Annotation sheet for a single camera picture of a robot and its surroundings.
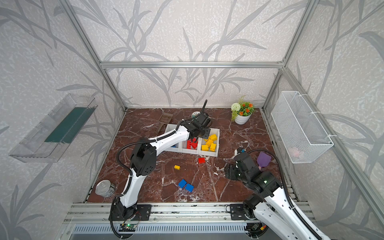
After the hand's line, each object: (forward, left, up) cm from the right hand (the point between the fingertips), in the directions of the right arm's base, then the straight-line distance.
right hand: (229, 164), depth 76 cm
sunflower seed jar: (+40, +19, -6) cm, 44 cm away
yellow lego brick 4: (+16, +7, -11) cm, 21 cm away
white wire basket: (+3, -28, +21) cm, 35 cm away
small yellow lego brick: (+3, +29, -12) cm, 32 cm away
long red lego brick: (+14, +20, -2) cm, 24 cm away
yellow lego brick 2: (+20, +10, -13) cm, 26 cm away
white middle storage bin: (+16, +27, -12) cm, 33 cm away
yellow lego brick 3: (+16, +12, -11) cm, 23 cm away
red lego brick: (+9, +14, -15) cm, 22 cm away
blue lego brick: (-8, +21, -13) cm, 26 cm away
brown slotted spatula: (+43, +43, -15) cm, 63 cm away
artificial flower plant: (+40, -14, -1) cm, 43 cm away
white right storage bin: (+26, +5, -8) cm, 28 cm away
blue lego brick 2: (-5, +25, -13) cm, 29 cm away
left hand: (+25, +10, -3) cm, 27 cm away
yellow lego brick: (+24, +6, -11) cm, 27 cm away
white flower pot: (+37, -15, -10) cm, 41 cm away
